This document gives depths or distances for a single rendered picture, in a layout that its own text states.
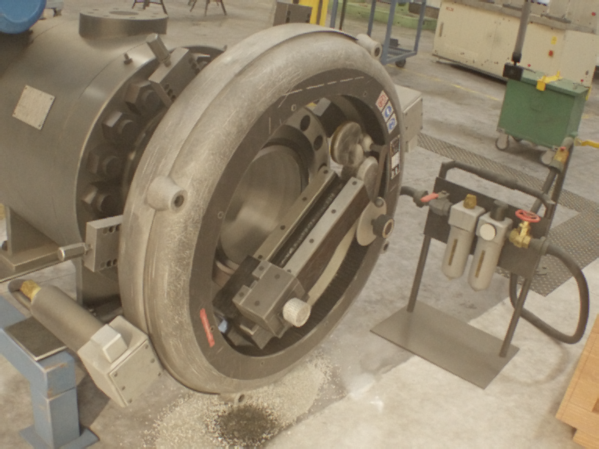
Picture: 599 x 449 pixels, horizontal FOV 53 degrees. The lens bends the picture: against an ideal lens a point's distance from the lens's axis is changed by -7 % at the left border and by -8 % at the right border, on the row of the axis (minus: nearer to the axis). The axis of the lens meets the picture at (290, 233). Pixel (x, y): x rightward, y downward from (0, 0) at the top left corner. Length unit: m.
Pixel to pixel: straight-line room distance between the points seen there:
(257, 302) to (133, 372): 0.24
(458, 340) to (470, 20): 5.94
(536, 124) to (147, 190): 3.69
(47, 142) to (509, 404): 1.43
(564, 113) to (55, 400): 3.67
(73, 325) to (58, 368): 0.28
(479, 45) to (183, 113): 6.77
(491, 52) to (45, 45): 6.39
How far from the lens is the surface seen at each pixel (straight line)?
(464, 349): 2.12
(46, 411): 1.50
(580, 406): 1.86
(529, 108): 4.47
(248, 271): 1.25
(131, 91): 1.30
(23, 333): 1.52
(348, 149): 1.35
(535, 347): 2.28
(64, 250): 1.02
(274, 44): 1.08
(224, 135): 0.98
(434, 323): 2.22
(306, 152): 1.37
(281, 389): 1.79
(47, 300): 1.24
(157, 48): 1.02
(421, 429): 1.77
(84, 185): 1.31
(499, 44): 7.48
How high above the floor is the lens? 1.12
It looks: 25 degrees down
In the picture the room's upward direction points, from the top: 8 degrees clockwise
